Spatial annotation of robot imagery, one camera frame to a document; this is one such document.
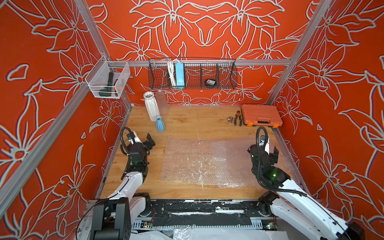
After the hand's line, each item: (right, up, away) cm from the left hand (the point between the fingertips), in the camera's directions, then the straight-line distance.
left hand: (141, 136), depth 85 cm
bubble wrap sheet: (+32, -16, +5) cm, 36 cm away
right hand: (+67, -4, -8) cm, 67 cm away
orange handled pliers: (+66, +14, +29) cm, 73 cm away
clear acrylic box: (-23, +34, +4) cm, 41 cm away
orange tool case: (+82, +13, +26) cm, 87 cm away
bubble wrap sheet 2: (+55, -16, +4) cm, 57 cm away
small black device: (+42, +34, +11) cm, 55 cm away
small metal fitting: (+58, +10, +25) cm, 64 cm away
